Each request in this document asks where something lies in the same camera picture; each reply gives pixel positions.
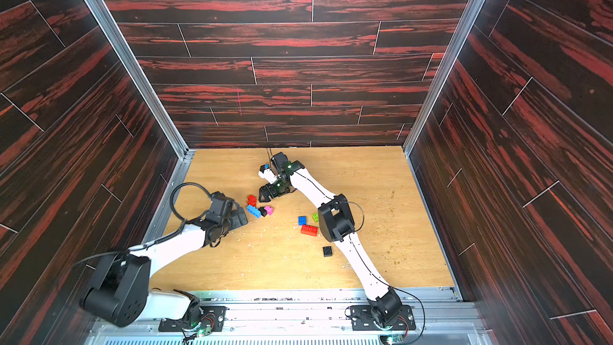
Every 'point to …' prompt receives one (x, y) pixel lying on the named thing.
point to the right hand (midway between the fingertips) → (273, 193)
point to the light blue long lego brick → (255, 211)
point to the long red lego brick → (309, 230)
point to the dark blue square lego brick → (302, 220)
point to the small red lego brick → (251, 200)
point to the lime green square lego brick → (315, 216)
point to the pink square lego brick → (269, 209)
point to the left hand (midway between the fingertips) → (238, 217)
